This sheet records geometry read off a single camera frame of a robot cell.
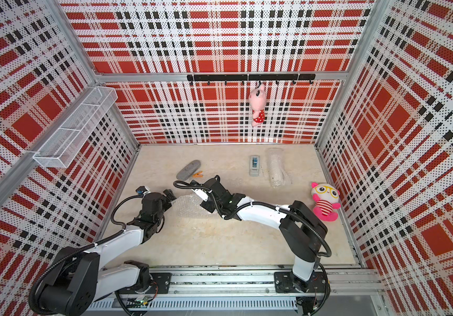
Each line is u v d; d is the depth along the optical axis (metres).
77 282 0.34
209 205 0.75
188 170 1.05
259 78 0.89
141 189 0.78
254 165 1.08
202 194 0.73
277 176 1.01
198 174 1.06
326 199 0.90
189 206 0.84
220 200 0.64
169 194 0.82
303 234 0.45
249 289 0.73
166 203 0.80
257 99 0.91
